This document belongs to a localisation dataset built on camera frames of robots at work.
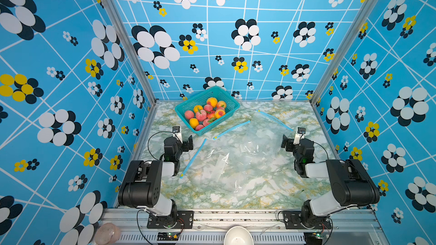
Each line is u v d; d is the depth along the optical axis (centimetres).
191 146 86
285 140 86
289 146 85
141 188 45
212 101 112
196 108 107
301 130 80
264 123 109
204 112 106
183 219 73
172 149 72
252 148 94
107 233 70
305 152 71
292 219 74
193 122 102
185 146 84
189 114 107
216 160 91
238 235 69
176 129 81
